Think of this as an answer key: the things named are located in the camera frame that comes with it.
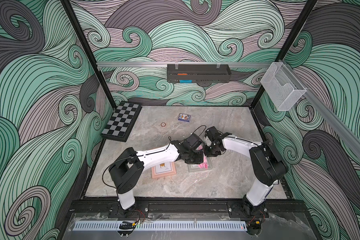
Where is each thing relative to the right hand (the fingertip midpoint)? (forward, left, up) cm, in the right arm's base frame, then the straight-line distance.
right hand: (207, 154), depth 93 cm
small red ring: (+25, +30, 0) cm, 39 cm away
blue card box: (+30, +13, +2) cm, 33 cm away
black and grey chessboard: (+25, +60, +4) cm, 65 cm away
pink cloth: (-10, +4, +9) cm, 14 cm away
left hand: (-8, +5, +10) cm, 14 cm away
